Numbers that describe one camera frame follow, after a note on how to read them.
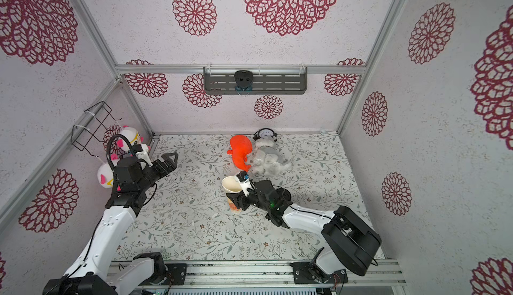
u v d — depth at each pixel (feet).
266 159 3.12
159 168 2.25
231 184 2.63
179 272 2.40
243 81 2.93
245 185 2.34
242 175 2.28
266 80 3.10
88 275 1.29
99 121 2.64
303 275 2.53
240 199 2.34
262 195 2.09
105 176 2.57
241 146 3.49
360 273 1.39
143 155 2.25
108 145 1.82
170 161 2.35
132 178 1.88
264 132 3.96
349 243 1.41
